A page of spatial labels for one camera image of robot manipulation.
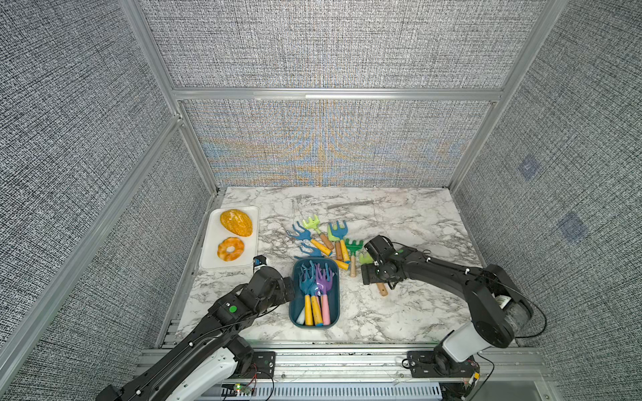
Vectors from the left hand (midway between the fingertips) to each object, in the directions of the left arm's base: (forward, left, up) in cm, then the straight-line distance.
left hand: (287, 285), depth 78 cm
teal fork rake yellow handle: (+5, -4, -8) cm, 11 cm away
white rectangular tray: (+29, +32, -11) cm, 45 cm away
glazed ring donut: (+17, +25, -9) cm, 31 cm away
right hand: (+8, -30, -8) cm, 32 cm away
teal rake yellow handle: (-3, -9, -7) cm, 11 cm away
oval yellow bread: (+31, +22, -7) cm, 39 cm away
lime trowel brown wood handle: (+21, -18, -10) cm, 30 cm away
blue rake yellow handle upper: (+26, -6, -11) cm, 29 cm away
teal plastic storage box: (-2, -3, -10) cm, 11 cm away
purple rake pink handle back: (+3, -12, -7) cm, 15 cm away
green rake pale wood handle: (+18, -24, -10) cm, 32 cm away
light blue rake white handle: (-7, -4, -9) cm, 12 cm away
